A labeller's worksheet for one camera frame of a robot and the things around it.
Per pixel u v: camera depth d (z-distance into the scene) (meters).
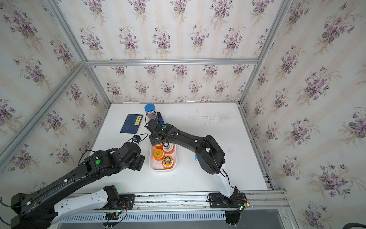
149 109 0.91
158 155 0.88
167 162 0.84
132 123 1.06
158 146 0.88
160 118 1.07
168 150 0.88
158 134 0.63
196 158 0.88
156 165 0.85
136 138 0.62
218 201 0.73
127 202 0.73
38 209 0.39
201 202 0.75
